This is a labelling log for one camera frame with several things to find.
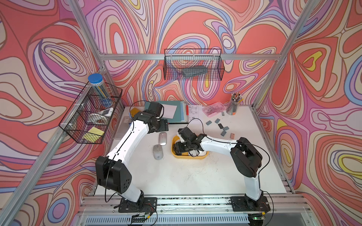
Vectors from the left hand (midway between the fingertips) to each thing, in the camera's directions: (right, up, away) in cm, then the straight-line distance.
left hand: (161, 127), depth 83 cm
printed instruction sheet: (+23, +11, +33) cm, 42 cm away
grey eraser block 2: (+41, +4, +28) cm, 49 cm away
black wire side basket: (-39, +4, -8) cm, 40 cm away
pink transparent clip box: (+37, +13, +34) cm, 52 cm away
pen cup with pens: (+53, +15, +28) cm, 62 cm away
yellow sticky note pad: (-28, -2, -20) cm, 35 cm away
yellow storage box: (+9, -8, +10) cm, 16 cm away
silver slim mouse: (-2, -9, +16) cm, 18 cm away
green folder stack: (+11, +9, +29) cm, 32 cm away
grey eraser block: (+33, +2, +26) cm, 42 cm away
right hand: (+10, -17, +8) cm, 21 cm away
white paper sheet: (+2, +11, +32) cm, 34 cm away
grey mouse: (-4, -17, +7) cm, 19 cm away
